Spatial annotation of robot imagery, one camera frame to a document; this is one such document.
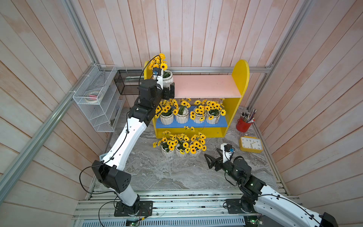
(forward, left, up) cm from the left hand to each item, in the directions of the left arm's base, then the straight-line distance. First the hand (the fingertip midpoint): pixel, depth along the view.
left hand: (165, 84), depth 71 cm
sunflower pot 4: (-1, +1, -18) cm, 18 cm away
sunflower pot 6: (-1, -19, -22) cm, 29 cm away
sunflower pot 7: (0, -28, -18) cm, 34 cm away
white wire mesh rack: (-8, +36, -16) cm, 40 cm away
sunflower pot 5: (-1, -9, -23) cm, 25 cm away
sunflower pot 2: (-19, -9, -32) cm, 38 cm away
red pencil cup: (+4, -55, -33) cm, 64 cm away
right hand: (-23, -25, -28) cm, 44 cm away
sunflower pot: (-18, -18, -29) cm, 39 cm away
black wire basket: (+16, +26, -9) cm, 32 cm away
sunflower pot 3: (-18, 0, -33) cm, 38 cm away
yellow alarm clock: (-11, -57, -41) cm, 71 cm away
